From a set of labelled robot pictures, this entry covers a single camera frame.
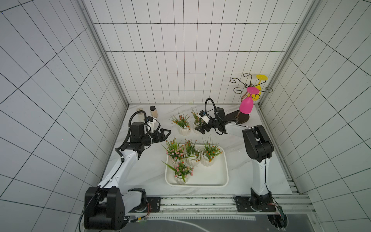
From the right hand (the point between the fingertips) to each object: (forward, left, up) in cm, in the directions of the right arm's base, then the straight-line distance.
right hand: (201, 118), depth 102 cm
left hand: (-21, +22, +11) cm, 32 cm away
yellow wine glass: (+15, -36, +26) cm, 47 cm away
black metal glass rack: (+8, -28, -4) cm, 29 cm away
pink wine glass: (+3, -29, +13) cm, 31 cm away
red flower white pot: (-28, +6, +1) cm, 29 cm away
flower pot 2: (-28, -5, +6) cm, 29 cm away
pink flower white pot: (-30, +15, +9) cm, 35 cm away
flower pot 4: (-8, +2, +7) cm, 11 cm away
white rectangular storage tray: (-38, -7, -5) cm, 39 cm away
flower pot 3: (-9, +12, +3) cm, 15 cm away
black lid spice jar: (+4, +36, +2) cm, 36 cm away
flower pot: (-42, +10, +8) cm, 44 cm away
